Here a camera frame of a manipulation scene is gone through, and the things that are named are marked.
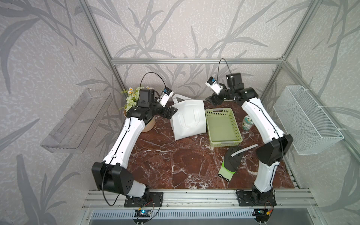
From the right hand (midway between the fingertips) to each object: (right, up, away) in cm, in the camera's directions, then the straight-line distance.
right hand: (211, 92), depth 81 cm
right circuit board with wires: (+25, -65, -8) cm, 71 cm away
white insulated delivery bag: (-13, -17, +9) cm, 23 cm away
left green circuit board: (-37, -64, -11) cm, 74 cm away
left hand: (-23, -8, -4) cm, 25 cm away
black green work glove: (+12, -44, +4) cm, 46 cm away
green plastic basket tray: (+12, -23, +21) cm, 33 cm away
